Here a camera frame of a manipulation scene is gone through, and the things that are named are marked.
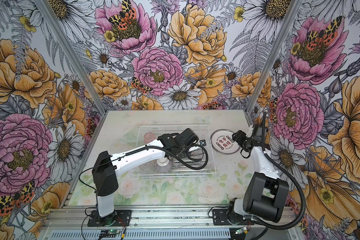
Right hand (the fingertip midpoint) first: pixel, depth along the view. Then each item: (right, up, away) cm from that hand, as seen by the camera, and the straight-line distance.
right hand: (235, 140), depth 88 cm
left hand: (-30, -3, -5) cm, 31 cm away
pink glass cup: (-52, +1, +7) cm, 52 cm away
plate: (-29, -8, -30) cm, 42 cm away
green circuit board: (-64, -41, -17) cm, 78 cm away
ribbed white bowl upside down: (-41, -14, -2) cm, 43 cm away
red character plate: (-4, -2, +15) cm, 15 cm away
